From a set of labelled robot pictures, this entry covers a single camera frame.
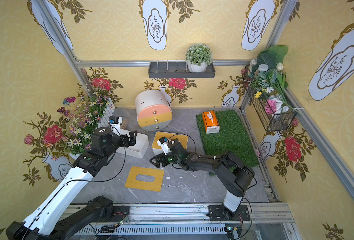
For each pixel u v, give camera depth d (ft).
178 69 3.03
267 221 2.37
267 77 2.49
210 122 3.29
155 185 2.76
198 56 2.40
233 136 3.36
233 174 1.52
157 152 2.79
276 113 2.23
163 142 2.56
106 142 1.80
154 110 3.01
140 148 2.88
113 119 2.06
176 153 2.28
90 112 3.09
